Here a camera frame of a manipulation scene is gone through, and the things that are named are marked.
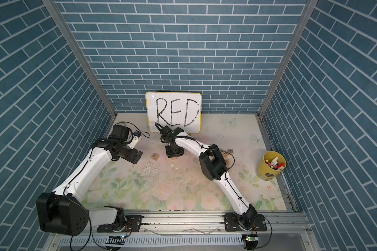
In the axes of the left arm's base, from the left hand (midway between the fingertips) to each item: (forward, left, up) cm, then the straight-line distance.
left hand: (135, 152), depth 83 cm
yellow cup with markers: (-5, -74, -3) cm, 74 cm away
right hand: (+5, -18, -13) cm, 23 cm away
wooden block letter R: (+5, -7, -12) cm, 15 cm away
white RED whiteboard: (+27, -21, +6) cm, 35 cm away
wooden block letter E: (+4, -19, -13) cm, 23 cm away
